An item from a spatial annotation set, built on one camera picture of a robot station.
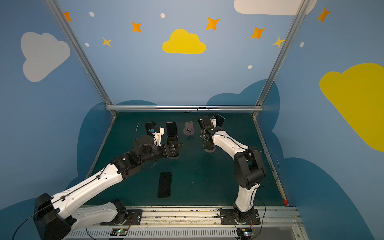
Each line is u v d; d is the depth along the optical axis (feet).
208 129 2.35
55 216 1.24
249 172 1.59
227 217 2.45
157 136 2.17
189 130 3.48
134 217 2.46
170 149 2.10
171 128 3.17
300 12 2.32
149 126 3.17
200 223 2.42
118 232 2.31
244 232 2.34
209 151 3.19
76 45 2.67
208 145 2.20
